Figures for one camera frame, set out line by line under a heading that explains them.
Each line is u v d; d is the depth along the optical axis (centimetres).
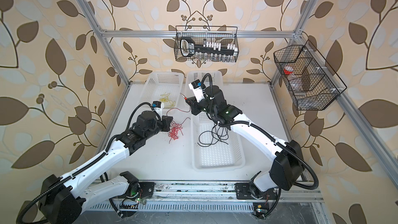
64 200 38
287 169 40
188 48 85
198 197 74
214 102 56
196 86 63
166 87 119
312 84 73
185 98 74
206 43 81
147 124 59
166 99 106
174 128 88
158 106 69
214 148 89
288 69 81
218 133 91
